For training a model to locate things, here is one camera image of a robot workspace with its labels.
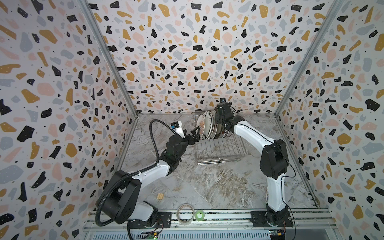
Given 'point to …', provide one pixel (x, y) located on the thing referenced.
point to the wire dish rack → (208, 151)
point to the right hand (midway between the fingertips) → (219, 110)
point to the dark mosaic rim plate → (217, 127)
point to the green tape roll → (199, 219)
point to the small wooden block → (160, 196)
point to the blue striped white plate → (208, 124)
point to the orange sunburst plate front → (201, 123)
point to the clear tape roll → (181, 222)
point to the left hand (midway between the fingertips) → (194, 126)
